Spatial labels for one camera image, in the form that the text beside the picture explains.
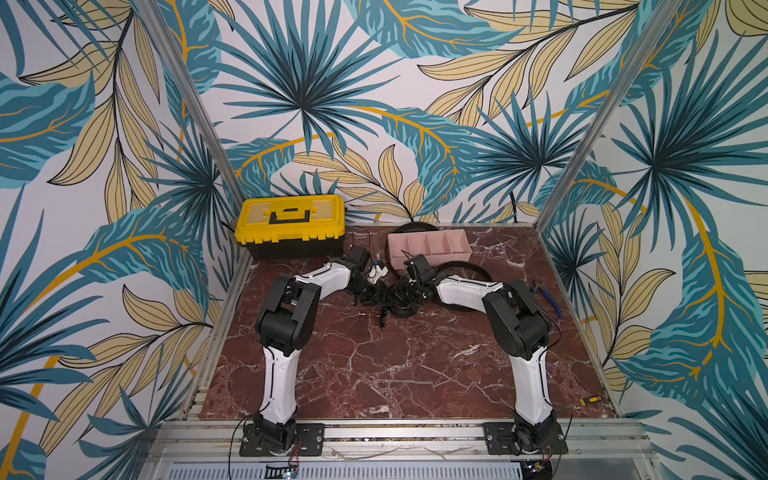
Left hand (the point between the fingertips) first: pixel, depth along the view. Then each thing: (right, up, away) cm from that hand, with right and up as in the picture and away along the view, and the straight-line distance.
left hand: (389, 305), depth 94 cm
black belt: (+3, -1, -1) cm, 3 cm away
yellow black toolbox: (-32, +25, +3) cm, 41 cm away
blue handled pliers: (+53, +2, +6) cm, 54 cm away
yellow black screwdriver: (+53, -23, -14) cm, 60 cm away
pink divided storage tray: (+18, +19, +18) cm, 32 cm away
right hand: (-1, +3, +4) cm, 5 cm away
